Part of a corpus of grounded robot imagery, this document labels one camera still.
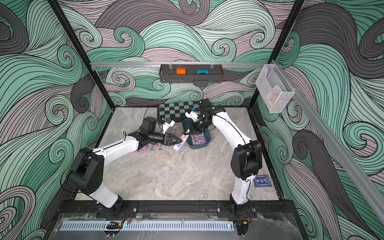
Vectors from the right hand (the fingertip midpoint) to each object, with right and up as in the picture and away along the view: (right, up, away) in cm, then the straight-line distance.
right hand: (188, 134), depth 81 cm
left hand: (-4, -3, -2) cm, 6 cm away
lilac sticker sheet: (-5, -7, -2) cm, 9 cm away
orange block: (-5, +40, +13) cm, 42 cm away
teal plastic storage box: (-2, +5, +23) cm, 24 cm away
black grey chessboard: (-9, +14, +33) cm, 37 cm away
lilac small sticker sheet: (-16, -11, +15) cm, 24 cm away
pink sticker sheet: (+7, -6, +19) cm, 21 cm away
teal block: (+9, +39, +13) cm, 42 cm away
